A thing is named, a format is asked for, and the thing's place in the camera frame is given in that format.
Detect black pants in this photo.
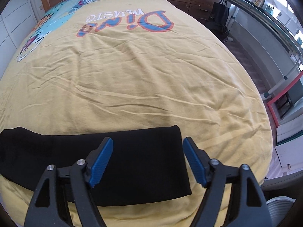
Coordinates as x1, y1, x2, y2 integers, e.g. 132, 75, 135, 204
1, 126, 192, 207

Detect yellow dino print bedsheet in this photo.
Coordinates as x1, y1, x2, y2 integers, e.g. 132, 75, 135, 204
1, 0, 273, 226

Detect long window desk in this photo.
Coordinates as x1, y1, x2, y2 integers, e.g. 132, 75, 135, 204
226, 0, 302, 61

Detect black bag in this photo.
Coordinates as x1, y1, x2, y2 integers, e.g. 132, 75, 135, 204
205, 0, 229, 42

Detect white wardrobe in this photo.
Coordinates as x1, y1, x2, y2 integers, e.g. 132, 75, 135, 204
0, 0, 37, 75

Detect red metal frame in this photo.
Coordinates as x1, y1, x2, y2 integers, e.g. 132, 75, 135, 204
266, 70, 303, 126

